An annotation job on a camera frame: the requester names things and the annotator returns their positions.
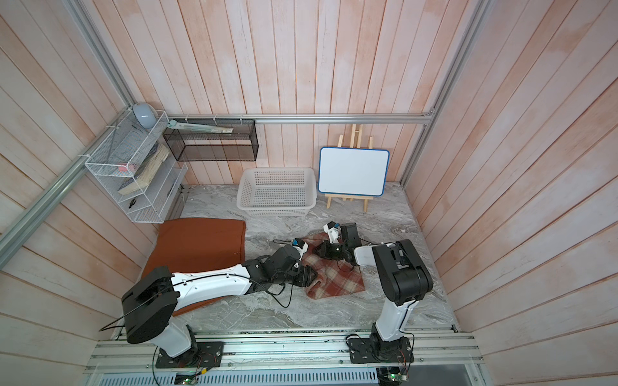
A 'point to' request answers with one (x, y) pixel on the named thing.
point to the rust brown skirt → (187, 245)
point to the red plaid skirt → (335, 277)
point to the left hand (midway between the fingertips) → (310, 278)
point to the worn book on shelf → (141, 179)
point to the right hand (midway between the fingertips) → (314, 249)
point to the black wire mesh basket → (242, 144)
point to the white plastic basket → (282, 191)
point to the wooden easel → (330, 196)
